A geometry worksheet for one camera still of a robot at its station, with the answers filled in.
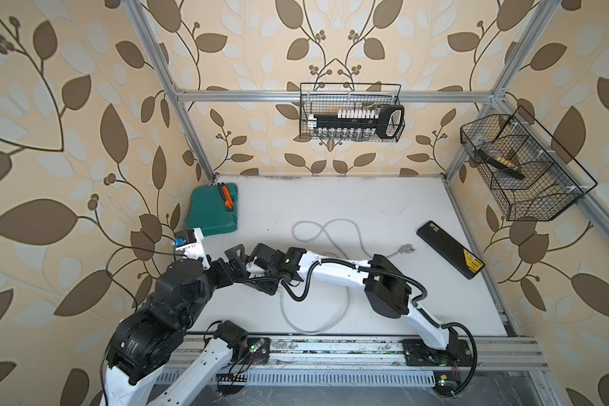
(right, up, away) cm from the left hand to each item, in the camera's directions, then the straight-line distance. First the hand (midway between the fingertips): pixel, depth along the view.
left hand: (226, 250), depth 60 cm
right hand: (+4, -15, +26) cm, 30 cm away
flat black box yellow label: (+73, -7, +34) cm, 81 cm away
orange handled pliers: (-17, +14, +47) cm, 51 cm away
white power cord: (+31, -6, +37) cm, 48 cm away
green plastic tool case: (-22, +7, +43) cm, 49 cm away
